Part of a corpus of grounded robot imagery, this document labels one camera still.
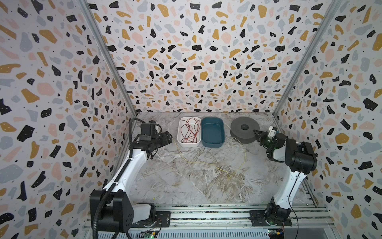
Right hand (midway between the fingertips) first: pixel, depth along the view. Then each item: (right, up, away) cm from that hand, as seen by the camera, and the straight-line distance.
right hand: (253, 127), depth 99 cm
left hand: (-54, -4, -16) cm, 56 cm away
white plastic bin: (-50, -6, +6) cm, 51 cm away
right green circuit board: (0, -51, -27) cm, 58 cm away
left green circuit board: (-60, -51, -29) cm, 84 cm away
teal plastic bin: (-26, -3, +8) cm, 28 cm away
